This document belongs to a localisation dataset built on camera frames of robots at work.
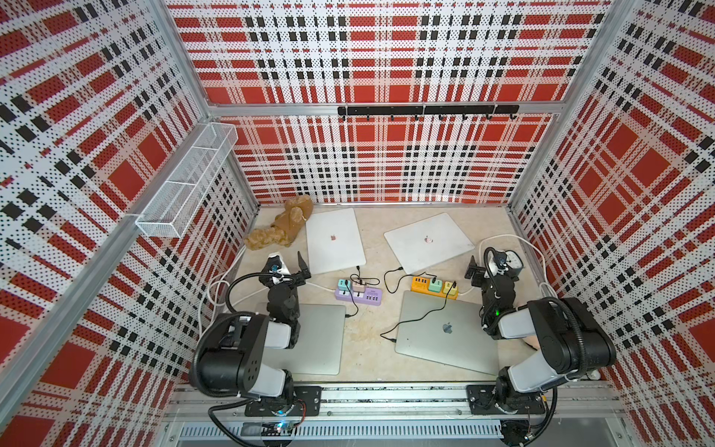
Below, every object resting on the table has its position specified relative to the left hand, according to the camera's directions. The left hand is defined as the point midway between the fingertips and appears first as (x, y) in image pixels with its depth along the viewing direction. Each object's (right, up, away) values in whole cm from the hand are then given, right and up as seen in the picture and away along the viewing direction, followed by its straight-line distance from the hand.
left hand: (290, 255), depth 87 cm
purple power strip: (+26, -14, +4) cm, 30 cm away
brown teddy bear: (-8, +7, +14) cm, 17 cm away
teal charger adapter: (+16, -10, +1) cm, 19 cm away
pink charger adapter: (+22, -11, +3) cm, 24 cm away
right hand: (+66, -1, +4) cm, 66 cm away
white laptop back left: (+11, +4, +22) cm, 25 cm away
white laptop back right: (+48, +3, +24) cm, 54 cm away
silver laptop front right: (+52, -25, 0) cm, 58 cm away
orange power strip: (+47, -10, +2) cm, 48 cm away
